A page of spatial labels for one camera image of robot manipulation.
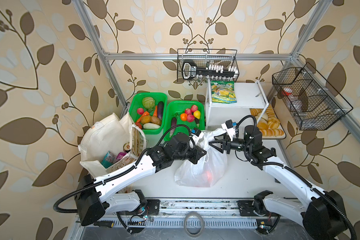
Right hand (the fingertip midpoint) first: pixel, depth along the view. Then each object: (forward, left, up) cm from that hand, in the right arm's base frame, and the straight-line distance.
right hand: (212, 141), depth 73 cm
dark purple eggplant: (+39, +31, -18) cm, 53 cm away
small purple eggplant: (+27, +21, -20) cm, 40 cm away
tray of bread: (+24, -47, -20) cm, 57 cm away
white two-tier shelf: (+17, -21, +11) cm, 29 cm away
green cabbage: (+44, +40, -15) cm, 61 cm away
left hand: (-6, +3, +1) cm, 7 cm away
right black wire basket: (+12, -51, +12) cm, 54 cm away
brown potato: (+29, +33, -16) cm, 47 cm away
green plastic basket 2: (+35, +10, -17) cm, 40 cm away
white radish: (+25, +38, -18) cm, 49 cm away
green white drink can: (+5, +47, -12) cm, 49 cm away
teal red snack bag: (-3, +55, -11) cm, 56 cm away
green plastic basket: (+45, +50, -15) cm, 69 cm away
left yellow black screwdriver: (-30, +52, -20) cm, 63 cm away
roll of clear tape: (-27, +10, -26) cm, 38 cm away
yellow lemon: (+32, +4, -15) cm, 36 cm away
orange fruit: (+32, +14, -18) cm, 40 cm away
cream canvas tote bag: (+9, +54, -3) cm, 55 cm away
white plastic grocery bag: (-8, 0, -16) cm, 18 cm away
